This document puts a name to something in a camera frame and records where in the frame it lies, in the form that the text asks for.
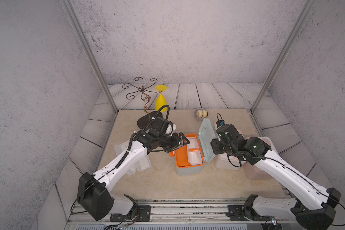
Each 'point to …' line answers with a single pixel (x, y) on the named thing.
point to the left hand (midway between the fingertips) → (187, 145)
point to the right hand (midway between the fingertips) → (214, 143)
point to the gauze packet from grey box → (193, 143)
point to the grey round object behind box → (200, 113)
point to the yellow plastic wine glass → (161, 101)
